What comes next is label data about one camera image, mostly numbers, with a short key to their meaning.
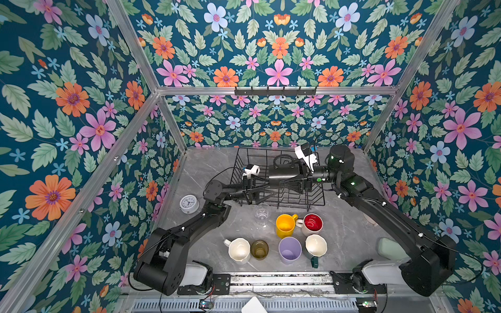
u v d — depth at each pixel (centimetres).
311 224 88
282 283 75
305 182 57
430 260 38
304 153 56
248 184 63
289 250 81
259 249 81
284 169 60
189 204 92
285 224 87
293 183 58
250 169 70
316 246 82
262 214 91
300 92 91
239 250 82
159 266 42
